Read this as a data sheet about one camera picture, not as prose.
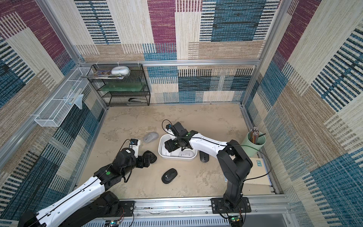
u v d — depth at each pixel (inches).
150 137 38.1
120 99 46.9
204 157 35.2
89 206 22.3
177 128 27.6
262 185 31.9
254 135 32.2
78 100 31.1
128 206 29.2
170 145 30.7
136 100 43.6
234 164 18.5
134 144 27.5
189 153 35.2
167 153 36.0
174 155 36.0
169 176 32.5
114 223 27.7
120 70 35.1
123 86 41.1
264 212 29.5
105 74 36.2
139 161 27.7
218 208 28.6
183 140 25.8
